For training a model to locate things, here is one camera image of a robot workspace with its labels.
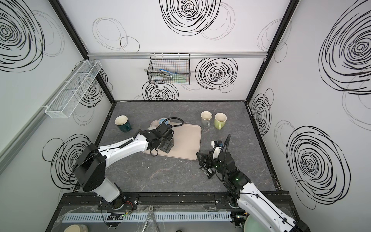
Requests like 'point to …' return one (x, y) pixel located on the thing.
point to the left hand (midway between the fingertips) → (165, 142)
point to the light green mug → (220, 120)
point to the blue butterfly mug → (161, 120)
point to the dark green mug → (123, 123)
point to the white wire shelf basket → (64, 103)
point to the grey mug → (206, 116)
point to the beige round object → (76, 228)
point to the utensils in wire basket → (166, 75)
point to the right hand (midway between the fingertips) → (200, 155)
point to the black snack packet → (209, 172)
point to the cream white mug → (154, 124)
